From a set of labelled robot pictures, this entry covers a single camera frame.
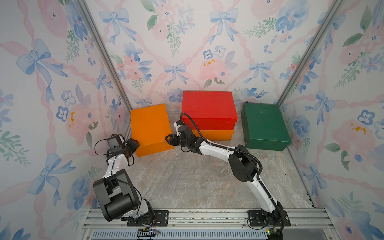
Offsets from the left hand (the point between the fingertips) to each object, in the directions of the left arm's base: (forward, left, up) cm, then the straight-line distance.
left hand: (136, 142), depth 90 cm
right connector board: (-44, -73, -14) cm, 86 cm away
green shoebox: (+13, -80, 0) cm, 81 cm away
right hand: (+4, -19, 0) cm, 19 cm away
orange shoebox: (+10, -49, -5) cm, 51 cm away
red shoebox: (+14, -44, +13) cm, 48 cm away
